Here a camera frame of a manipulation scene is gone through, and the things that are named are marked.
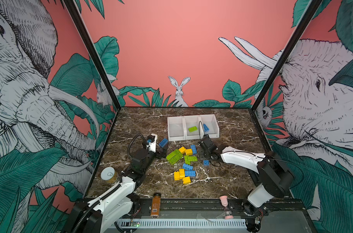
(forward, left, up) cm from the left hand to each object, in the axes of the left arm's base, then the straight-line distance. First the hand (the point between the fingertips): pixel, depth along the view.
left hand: (161, 138), depth 80 cm
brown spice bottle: (-30, +3, -14) cm, 34 cm away
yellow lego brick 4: (-14, -11, -16) cm, 25 cm away
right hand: (-2, -24, -14) cm, 28 cm away
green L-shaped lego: (-5, -16, -17) cm, 24 cm away
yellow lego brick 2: (0, -17, -17) cm, 24 cm away
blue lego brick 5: (-10, -14, -16) cm, 24 cm away
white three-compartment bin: (+22, -10, -20) cm, 32 cm away
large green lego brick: (-3, -7, -18) cm, 19 cm away
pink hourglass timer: (-36, -34, -17) cm, 52 cm away
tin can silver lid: (-14, +30, -13) cm, 36 cm away
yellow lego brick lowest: (-18, -14, -17) cm, 28 cm away
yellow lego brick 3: (-15, -8, -17) cm, 24 cm away
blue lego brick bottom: (-14, -16, -17) cm, 27 cm away
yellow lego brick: (+1, -12, -16) cm, 20 cm away
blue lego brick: (+7, 0, -17) cm, 19 cm away
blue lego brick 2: (+2, -20, -17) cm, 26 cm away
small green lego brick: (+19, -21, -19) cm, 34 cm away
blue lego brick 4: (-9, -27, -16) cm, 32 cm away
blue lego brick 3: (+19, -31, -18) cm, 40 cm away
